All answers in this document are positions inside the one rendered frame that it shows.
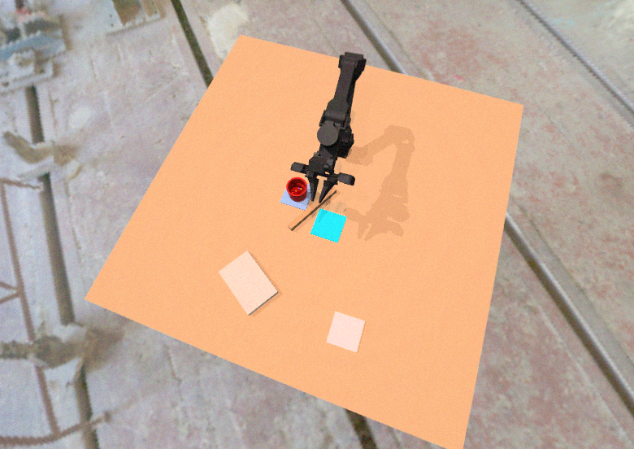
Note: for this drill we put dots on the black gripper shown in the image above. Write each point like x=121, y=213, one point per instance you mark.
x=332, y=178

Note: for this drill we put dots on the pale pink flat rectangular slab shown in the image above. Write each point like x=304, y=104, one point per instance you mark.
x=248, y=283

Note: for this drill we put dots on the red cup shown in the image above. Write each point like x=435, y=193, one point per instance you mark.
x=293, y=184

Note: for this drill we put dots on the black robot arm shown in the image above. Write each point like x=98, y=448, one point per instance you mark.
x=335, y=132

